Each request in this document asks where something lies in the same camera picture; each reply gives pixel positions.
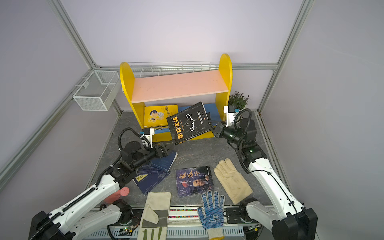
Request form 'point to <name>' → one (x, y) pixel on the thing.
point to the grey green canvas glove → (154, 223)
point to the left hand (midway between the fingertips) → (171, 144)
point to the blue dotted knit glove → (212, 218)
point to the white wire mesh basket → (99, 91)
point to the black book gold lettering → (189, 123)
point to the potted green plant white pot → (237, 102)
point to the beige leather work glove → (234, 183)
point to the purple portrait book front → (193, 181)
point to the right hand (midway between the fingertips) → (206, 123)
